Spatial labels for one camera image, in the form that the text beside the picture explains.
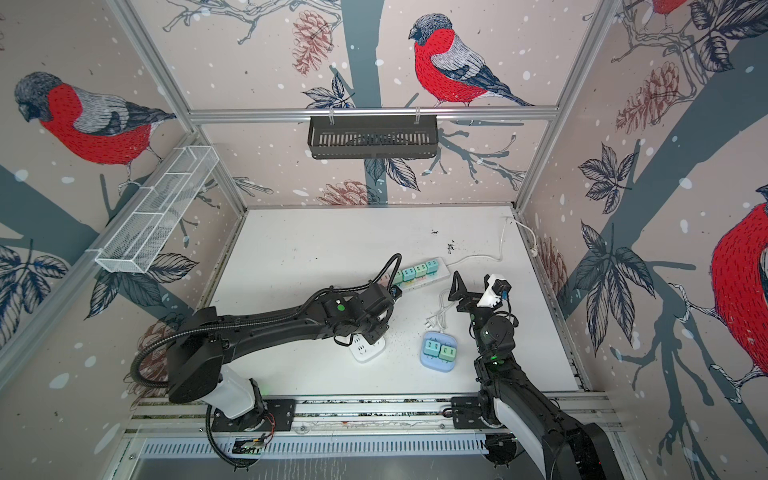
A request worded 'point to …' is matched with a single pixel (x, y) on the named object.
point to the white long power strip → (442, 272)
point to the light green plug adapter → (447, 353)
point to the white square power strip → (362, 350)
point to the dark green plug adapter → (398, 278)
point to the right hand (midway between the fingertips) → (468, 278)
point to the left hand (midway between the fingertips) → (382, 324)
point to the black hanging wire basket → (353, 137)
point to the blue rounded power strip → (438, 351)
